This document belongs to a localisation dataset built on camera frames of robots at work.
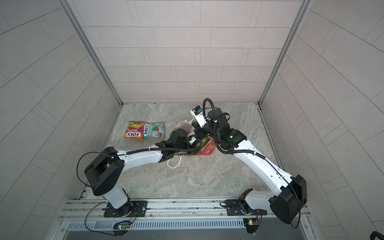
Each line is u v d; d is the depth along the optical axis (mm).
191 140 702
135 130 964
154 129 967
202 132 630
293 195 374
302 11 724
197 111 598
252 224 680
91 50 866
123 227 642
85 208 723
